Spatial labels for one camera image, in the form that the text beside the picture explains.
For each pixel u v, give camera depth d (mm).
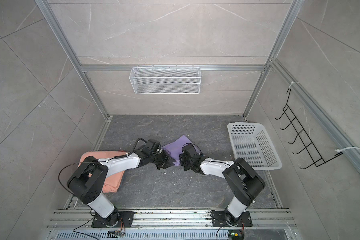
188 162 762
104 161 513
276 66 823
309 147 644
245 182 457
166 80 1011
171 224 730
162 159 781
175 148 936
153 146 723
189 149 718
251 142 1037
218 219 728
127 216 751
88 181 457
